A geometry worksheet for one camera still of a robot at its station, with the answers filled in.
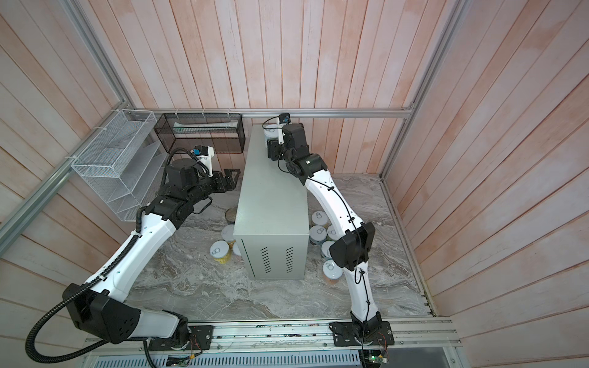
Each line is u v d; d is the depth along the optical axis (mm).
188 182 554
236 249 870
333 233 926
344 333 733
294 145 604
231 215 926
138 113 932
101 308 381
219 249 880
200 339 733
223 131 953
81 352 417
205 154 633
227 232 902
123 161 713
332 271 831
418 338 746
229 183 670
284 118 681
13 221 523
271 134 794
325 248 887
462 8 675
